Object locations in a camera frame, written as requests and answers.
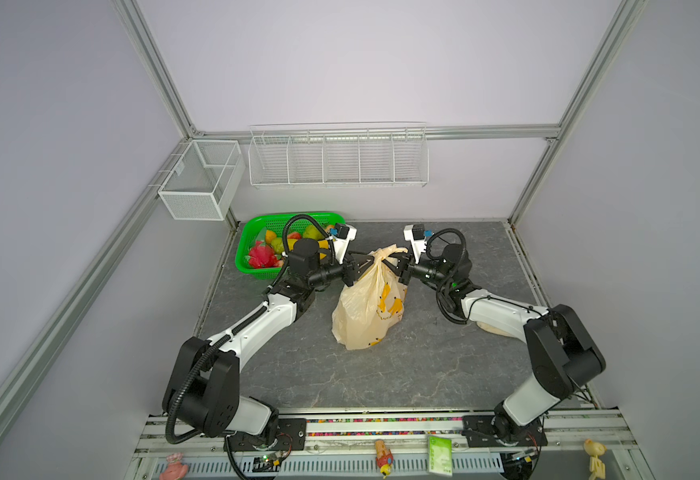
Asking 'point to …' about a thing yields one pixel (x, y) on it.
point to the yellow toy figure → (597, 468)
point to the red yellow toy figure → (384, 458)
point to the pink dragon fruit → (262, 256)
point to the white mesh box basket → (203, 182)
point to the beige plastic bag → (369, 308)
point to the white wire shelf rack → (339, 155)
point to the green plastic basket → (263, 241)
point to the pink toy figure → (176, 470)
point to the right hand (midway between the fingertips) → (378, 257)
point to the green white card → (440, 455)
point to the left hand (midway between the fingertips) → (374, 261)
